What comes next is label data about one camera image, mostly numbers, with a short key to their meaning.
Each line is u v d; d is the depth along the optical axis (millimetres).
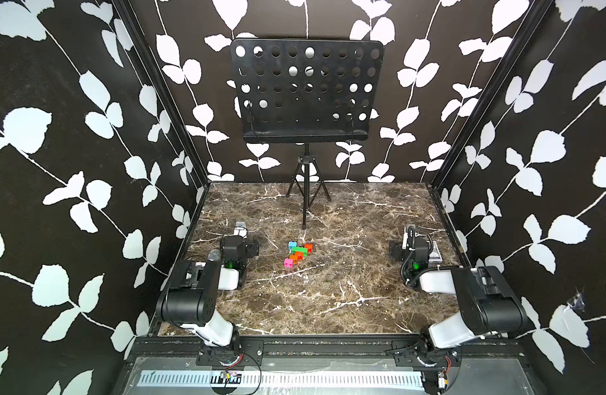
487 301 459
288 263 910
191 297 454
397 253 885
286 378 703
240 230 798
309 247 958
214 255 898
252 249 866
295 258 929
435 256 946
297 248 958
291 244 961
